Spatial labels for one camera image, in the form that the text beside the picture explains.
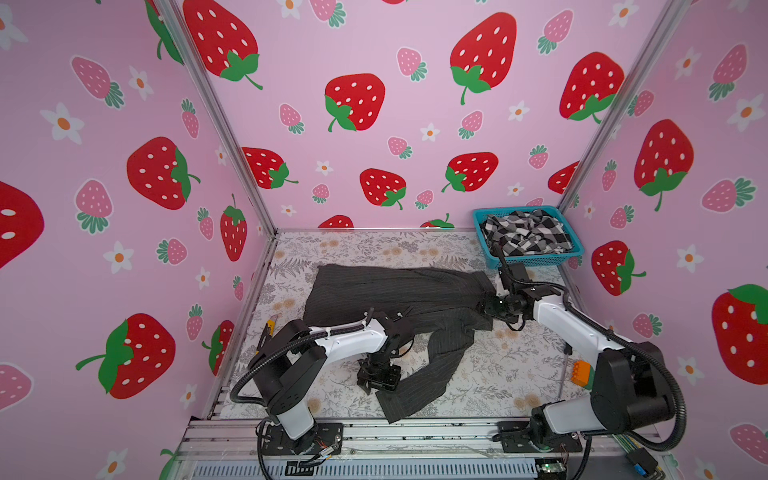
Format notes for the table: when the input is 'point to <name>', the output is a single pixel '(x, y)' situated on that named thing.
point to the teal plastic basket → (479, 215)
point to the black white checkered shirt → (528, 232)
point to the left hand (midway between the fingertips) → (385, 397)
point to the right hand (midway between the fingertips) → (484, 307)
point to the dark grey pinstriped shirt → (445, 308)
